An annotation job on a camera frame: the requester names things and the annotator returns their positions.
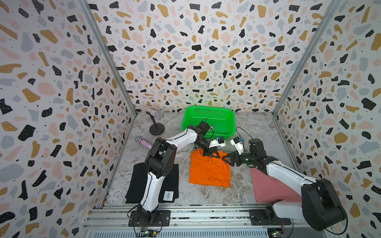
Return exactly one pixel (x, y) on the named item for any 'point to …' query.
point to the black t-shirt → (169, 190)
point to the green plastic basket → (222, 120)
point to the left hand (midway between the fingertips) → (220, 155)
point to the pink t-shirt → (268, 189)
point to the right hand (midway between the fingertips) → (226, 157)
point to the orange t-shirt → (210, 170)
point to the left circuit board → (149, 233)
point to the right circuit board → (275, 232)
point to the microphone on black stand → (156, 129)
